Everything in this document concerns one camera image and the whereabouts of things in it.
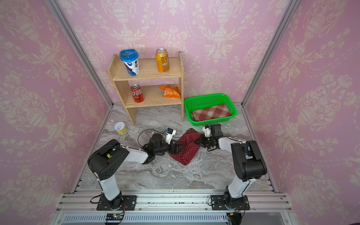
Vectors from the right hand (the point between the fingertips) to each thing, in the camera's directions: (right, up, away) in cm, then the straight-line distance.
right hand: (195, 141), depth 94 cm
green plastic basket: (+1, +28, +27) cm, 39 cm away
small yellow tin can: (-53, +8, +6) cm, 54 cm away
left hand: (-9, -2, -6) cm, 11 cm away
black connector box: (+18, -36, -22) cm, 46 cm away
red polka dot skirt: (-5, +2, -2) cm, 6 cm away
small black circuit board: (-44, -36, -21) cm, 60 cm away
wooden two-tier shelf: (-30, +31, +4) cm, 43 cm away
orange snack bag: (-17, +33, -2) cm, 37 cm away
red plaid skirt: (+13, +20, +12) cm, 26 cm away
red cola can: (-37, +31, -8) cm, 48 cm away
